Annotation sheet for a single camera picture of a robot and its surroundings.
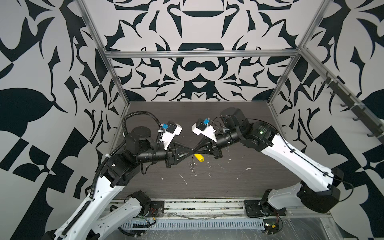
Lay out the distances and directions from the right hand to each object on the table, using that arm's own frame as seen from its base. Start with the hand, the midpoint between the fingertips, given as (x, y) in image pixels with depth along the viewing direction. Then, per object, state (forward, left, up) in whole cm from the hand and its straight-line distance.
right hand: (195, 150), depth 56 cm
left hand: (0, +1, +2) cm, 2 cm away
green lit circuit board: (-21, -35, -37) cm, 55 cm away
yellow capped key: (-2, -2, -3) cm, 4 cm away
